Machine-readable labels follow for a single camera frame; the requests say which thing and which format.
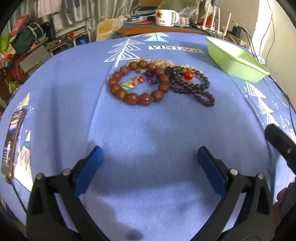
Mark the clear plastic bag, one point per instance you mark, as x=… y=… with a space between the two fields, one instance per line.
x=190 y=15

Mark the red bead charm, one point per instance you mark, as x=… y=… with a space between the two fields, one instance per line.
x=188 y=76

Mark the wooden desk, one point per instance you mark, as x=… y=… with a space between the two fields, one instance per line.
x=161 y=30

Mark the grey flat case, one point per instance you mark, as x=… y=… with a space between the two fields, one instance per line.
x=34 y=60

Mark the colourful enamel pendant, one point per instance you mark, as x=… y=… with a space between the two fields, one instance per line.
x=127 y=86

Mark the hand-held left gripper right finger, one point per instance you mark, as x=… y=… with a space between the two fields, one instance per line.
x=209 y=169

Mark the white router with antennas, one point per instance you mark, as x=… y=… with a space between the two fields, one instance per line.
x=218 y=20

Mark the black power adapter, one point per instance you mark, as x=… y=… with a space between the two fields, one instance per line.
x=237 y=30

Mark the white enamel mug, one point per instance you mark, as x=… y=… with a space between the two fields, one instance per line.
x=165 y=18

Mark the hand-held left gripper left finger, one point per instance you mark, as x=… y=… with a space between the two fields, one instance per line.
x=92 y=165

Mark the smartphone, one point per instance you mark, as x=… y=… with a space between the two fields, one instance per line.
x=13 y=139

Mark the light green plastic bowl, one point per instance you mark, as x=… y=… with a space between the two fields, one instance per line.
x=231 y=62

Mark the dark green duffel bag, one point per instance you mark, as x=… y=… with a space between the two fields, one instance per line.
x=27 y=38

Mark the cream cloth bag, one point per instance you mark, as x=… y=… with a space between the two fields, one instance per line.
x=107 y=29

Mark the blue printed blanket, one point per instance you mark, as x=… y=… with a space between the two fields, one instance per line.
x=148 y=129

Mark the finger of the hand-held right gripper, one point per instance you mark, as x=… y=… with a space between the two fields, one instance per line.
x=279 y=143

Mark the person's right hand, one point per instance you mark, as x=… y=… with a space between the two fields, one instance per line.
x=281 y=201

